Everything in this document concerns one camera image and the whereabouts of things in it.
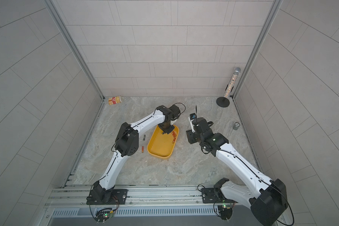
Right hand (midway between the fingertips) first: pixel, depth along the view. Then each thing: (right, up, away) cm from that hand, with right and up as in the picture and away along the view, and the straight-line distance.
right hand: (190, 131), depth 79 cm
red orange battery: (-10, -4, +15) cm, 18 cm away
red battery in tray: (-9, -8, +13) cm, 18 cm away
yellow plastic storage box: (-18, -11, +10) cm, 23 cm away
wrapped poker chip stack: (+33, +1, +16) cm, 37 cm away
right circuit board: (+17, -39, -9) cm, 43 cm away
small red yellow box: (-57, +19, +33) cm, 69 cm away
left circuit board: (-42, -38, -14) cm, 58 cm away
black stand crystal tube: (+31, +18, +33) cm, 49 cm away
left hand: (-13, -2, +18) cm, 22 cm away
